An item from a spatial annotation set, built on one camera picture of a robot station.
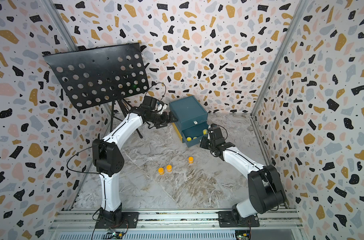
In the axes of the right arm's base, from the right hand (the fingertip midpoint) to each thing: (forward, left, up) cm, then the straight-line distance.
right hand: (202, 140), depth 90 cm
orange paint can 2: (-16, +24, -10) cm, 30 cm away
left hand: (+8, +17, +8) cm, 21 cm away
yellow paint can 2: (+3, +5, -2) cm, 6 cm away
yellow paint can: (+2, +8, -2) cm, 9 cm away
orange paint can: (-7, +7, -12) cm, 15 cm away
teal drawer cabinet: (+9, +6, +5) cm, 12 cm away
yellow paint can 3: (+9, -2, -3) cm, 10 cm away
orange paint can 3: (-13, +20, -11) cm, 26 cm away
